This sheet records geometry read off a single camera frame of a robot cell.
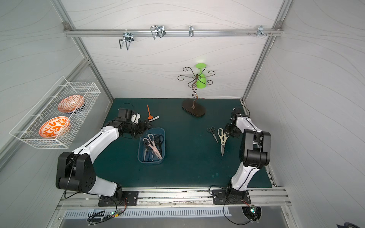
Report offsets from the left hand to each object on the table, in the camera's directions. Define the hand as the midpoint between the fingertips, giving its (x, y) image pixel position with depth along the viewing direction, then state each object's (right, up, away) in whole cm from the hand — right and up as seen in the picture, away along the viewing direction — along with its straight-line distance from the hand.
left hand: (149, 129), depth 86 cm
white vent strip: (+12, -41, -16) cm, 45 cm away
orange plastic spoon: (-6, +7, +22) cm, 24 cm away
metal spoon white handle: (-2, +5, +21) cm, 22 cm away
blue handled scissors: (-1, -18, +2) cm, 18 cm away
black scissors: (+4, -8, +7) cm, 12 cm away
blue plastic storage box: (-6, -14, +3) cm, 15 cm away
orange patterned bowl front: (-37, +4, -23) cm, 44 cm away
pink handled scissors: (+1, -12, +5) cm, 13 cm away
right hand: (+53, -4, +9) cm, 54 cm away
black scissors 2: (-5, -9, +7) cm, 12 cm away
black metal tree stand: (+32, +12, +25) cm, 43 cm away
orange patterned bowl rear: (-37, +15, -14) cm, 42 cm away
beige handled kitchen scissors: (+48, -7, +7) cm, 49 cm away
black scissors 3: (+41, -3, +15) cm, 44 cm away
